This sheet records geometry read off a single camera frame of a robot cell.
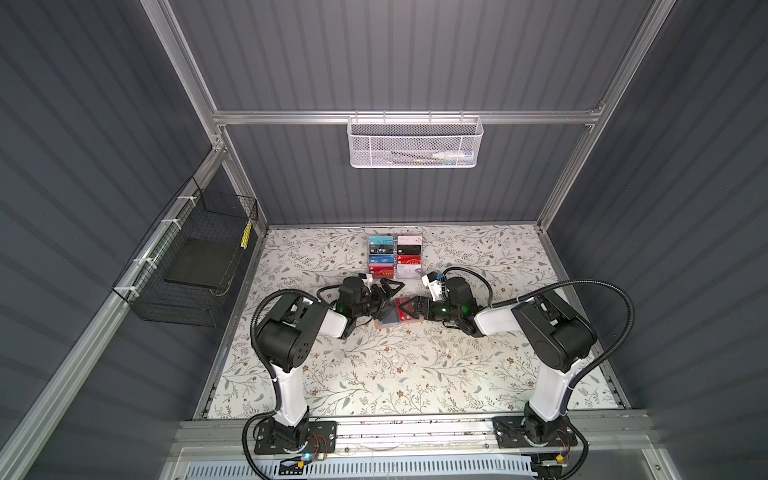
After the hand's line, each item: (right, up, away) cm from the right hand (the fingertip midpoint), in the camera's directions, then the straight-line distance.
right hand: (411, 311), depth 92 cm
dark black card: (0, +19, +11) cm, 22 cm away
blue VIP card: (-10, +16, +10) cm, 21 cm away
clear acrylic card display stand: (-5, +17, +10) cm, 21 cm away
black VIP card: (-10, +20, +12) cm, 25 cm away
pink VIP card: (0, +23, +9) cm, 24 cm away
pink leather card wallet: (-7, -2, +1) cm, 7 cm away
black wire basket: (-59, +29, -14) cm, 67 cm away
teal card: (-10, +23, +11) cm, 27 cm away
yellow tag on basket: (-47, +23, -10) cm, 53 cm away
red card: (-3, -1, +1) cm, 3 cm away
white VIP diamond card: (0, +12, +10) cm, 15 cm away
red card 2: (0, +16, +10) cm, 19 cm away
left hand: (-3, +6, 0) cm, 6 cm away
